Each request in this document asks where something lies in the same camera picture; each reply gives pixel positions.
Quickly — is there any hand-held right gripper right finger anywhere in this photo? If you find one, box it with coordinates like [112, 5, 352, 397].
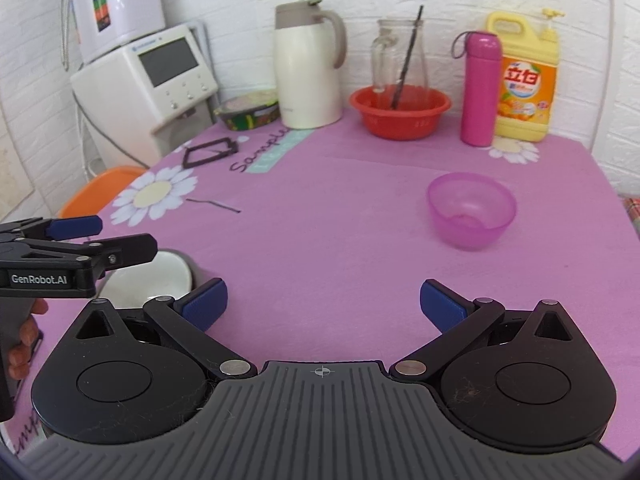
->
[389, 279, 573, 383]

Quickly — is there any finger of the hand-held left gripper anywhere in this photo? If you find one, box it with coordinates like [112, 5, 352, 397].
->
[0, 233, 159, 281]
[0, 215, 104, 243]

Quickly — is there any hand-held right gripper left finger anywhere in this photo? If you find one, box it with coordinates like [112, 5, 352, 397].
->
[75, 277, 258, 381]

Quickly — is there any red bowl with white inside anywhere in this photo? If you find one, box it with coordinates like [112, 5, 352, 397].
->
[100, 250, 193, 311]

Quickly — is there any purple plastic bowl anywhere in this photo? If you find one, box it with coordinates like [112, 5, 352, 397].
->
[426, 172, 517, 252]

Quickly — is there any person's left hand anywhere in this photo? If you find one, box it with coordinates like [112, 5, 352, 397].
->
[7, 299, 49, 382]

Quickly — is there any orange stool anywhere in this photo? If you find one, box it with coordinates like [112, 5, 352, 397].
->
[59, 166, 146, 219]

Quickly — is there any black hair pin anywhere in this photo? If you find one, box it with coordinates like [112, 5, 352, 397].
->
[186, 198, 242, 213]

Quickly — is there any white appliance with screen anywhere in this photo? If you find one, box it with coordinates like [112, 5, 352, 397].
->
[70, 22, 221, 171]

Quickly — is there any pink floral tablecloth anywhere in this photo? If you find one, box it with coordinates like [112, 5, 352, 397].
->
[0, 125, 640, 466]

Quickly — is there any green round tin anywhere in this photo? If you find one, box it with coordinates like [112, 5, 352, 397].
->
[214, 91, 281, 132]

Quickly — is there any red plastic basin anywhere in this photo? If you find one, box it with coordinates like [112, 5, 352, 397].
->
[349, 86, 452, 141]

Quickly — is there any plaid blanket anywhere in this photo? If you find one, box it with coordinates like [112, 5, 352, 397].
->
[620, 195, 640, 241]

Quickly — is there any pink thermos bottle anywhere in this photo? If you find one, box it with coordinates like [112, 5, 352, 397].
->
[451, 30, 502, 148]

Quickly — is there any yellow detergent bottle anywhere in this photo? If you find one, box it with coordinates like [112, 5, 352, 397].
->
[486, 8, 559, 143]

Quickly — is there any white water purifier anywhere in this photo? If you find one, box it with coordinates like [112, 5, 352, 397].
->
[60, 0, 167, 68]

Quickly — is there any cream thermos jug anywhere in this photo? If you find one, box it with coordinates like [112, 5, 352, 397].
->
[273, 0, 348, 130]

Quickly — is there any glass pitcher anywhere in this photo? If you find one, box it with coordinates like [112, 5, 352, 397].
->
[370, 18, 431, 96]

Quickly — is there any black stirring stick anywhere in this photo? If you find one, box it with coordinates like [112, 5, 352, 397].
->
[390, 5, 425, 110]

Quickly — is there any black square frame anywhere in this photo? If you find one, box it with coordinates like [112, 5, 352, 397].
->
[181, 136, 239, 170]

